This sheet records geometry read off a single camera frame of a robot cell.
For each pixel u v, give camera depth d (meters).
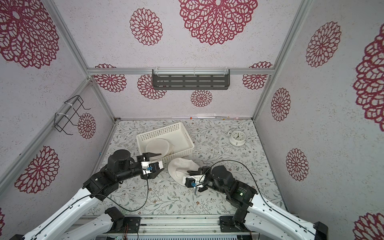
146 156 0.60
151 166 0.54
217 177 0.50
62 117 0.73
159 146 0.98
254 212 0.47
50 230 0.40
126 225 0.73
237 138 1.03
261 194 0.49
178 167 0.77
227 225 0.73
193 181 0.55
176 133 1.12
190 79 0.93
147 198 0.83
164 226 0.75
